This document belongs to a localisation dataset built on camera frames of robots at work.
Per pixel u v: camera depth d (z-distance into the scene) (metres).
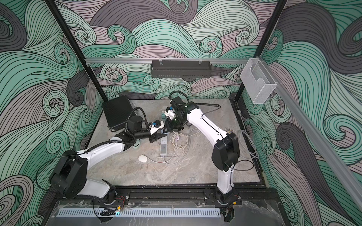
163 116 1.01
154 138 0.73
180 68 0.95
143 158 0.86
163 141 0.92
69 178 0.42
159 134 0.73
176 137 0.95
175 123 0.70
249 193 0.76
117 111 1.08
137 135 0.68
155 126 0.68
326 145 0.49
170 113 0.77
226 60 0.96
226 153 0.47
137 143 0.64
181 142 0.95
